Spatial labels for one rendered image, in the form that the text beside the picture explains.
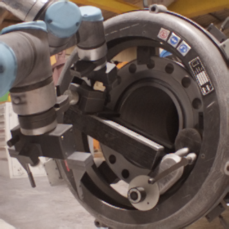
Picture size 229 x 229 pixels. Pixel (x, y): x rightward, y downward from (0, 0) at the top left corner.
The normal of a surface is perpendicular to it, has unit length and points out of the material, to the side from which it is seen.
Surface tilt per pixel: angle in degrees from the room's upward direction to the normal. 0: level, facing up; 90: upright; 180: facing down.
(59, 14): 93
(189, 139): 90
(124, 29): 90
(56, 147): 114
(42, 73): 102
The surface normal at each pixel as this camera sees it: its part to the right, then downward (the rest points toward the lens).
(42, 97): 0.65, 0.19
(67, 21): 0.39, -0.03
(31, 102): 0.15, 0.34
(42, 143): -0.42, 0.37
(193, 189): -0.65, -0.01
